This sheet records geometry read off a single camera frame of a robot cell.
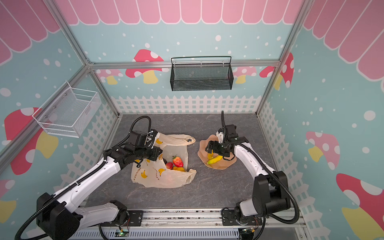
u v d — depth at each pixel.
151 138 0.65
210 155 0.93
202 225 0.74
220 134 0.81
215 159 0.92
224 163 0.88
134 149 0.59
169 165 0.90
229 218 0.74
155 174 0.79
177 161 0.90
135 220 0.73
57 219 0.38
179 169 0.87
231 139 0.62
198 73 0.94
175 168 0.88
